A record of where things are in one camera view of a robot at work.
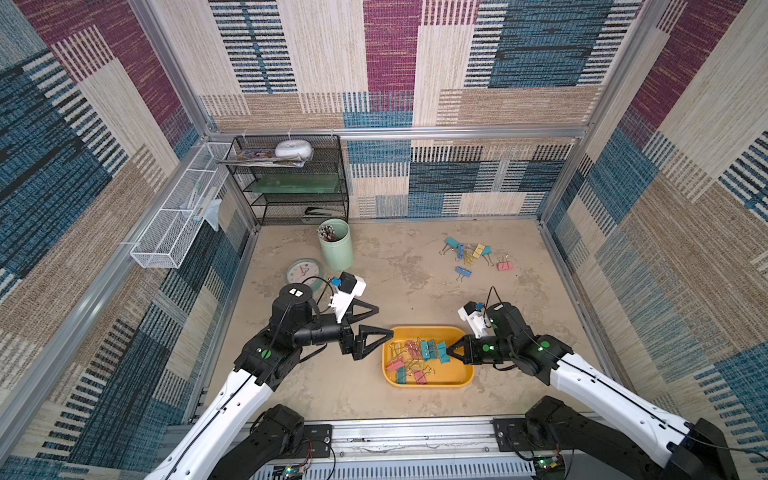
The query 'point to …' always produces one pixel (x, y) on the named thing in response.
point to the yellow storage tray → (399, 333)
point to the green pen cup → (336, 243)
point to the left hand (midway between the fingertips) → (381, 322)
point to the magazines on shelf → (266, 157)
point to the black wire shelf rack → (291, 179)
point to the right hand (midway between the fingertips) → (447, 348)
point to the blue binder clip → (463, 271)
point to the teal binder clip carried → (429, 349)
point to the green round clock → (302, 269)
